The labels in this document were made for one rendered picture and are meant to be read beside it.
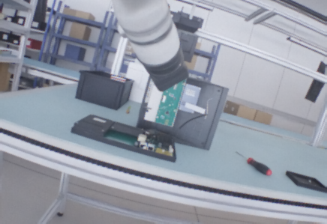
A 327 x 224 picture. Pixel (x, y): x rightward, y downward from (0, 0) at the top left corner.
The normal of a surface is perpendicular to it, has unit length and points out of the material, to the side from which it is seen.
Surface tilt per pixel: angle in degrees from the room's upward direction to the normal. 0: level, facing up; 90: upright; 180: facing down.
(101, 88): 90
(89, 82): 90
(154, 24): 125
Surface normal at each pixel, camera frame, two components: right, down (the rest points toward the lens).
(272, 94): 0.03, 0.12
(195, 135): -0.33, 0.01
